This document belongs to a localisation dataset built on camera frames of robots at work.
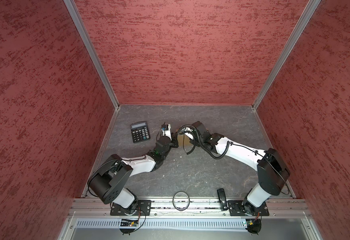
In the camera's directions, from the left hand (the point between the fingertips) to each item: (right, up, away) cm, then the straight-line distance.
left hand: (176, 137), depth 90 cm
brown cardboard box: (+6, -1, -10) cm, 12 cm away
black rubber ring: (-1, -32, -14) cm, 35 cm away
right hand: (+11, +2, -2) cm, 11 cm away
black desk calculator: (-26, +2, +13) cm, 29 cm away
